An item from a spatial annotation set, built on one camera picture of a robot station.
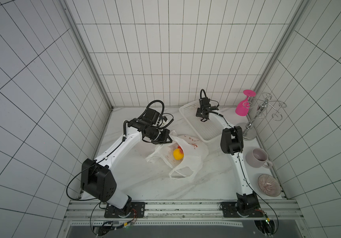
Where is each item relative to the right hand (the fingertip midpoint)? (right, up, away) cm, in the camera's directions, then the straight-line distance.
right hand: (206, 110), depth 114 cm
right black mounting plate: (+3, -53, -41) cm, 67 cm away
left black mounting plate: (-47, -52, -42) cm, 81 cm away
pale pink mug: (+27, -31, -22) cm, 47 cm away
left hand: (-28, -20, -37) cm, 51 cm away
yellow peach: (-24, -28, -27) cm, 46 cm away
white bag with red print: (-20, -26, -36) cm, 49 cm away
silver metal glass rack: (+25, +1, -30) cm, 39 cm away
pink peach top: (-22, -23, -37) cm, 49 cm away
